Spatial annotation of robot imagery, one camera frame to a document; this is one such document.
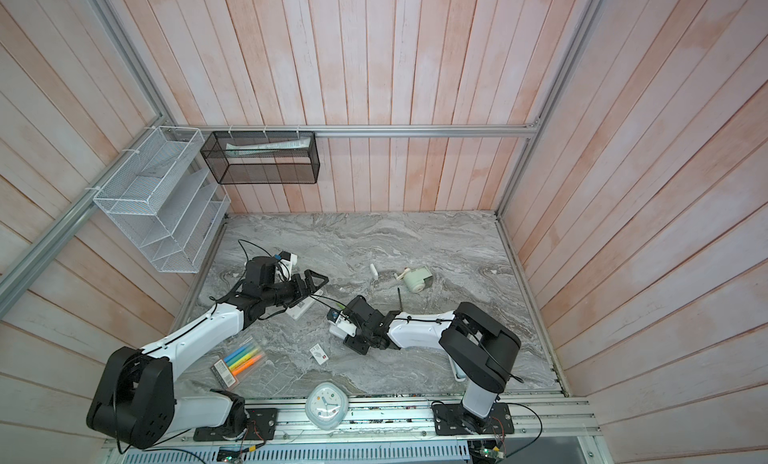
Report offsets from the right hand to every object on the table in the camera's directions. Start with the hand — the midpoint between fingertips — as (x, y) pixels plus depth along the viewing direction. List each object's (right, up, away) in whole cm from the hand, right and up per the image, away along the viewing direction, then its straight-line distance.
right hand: (353, 332), depth 90 cm
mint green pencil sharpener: (+21, +15, +6) cm, 26 cm away
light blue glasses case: (+30, -8, -11) cm, 33 cm away
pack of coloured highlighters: (-32, -6, -8) cm, 33 cm away
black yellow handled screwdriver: (+15, +10, +8) cm, 20 cm away
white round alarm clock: (-5, -14, -15) cm, 21 cm away
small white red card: (-9, -5, -6) cm, 12 cm away
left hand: (-9, +14, -5) cm, 17 cm away
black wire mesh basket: (-33, +58, +14) cm, 68 cm away
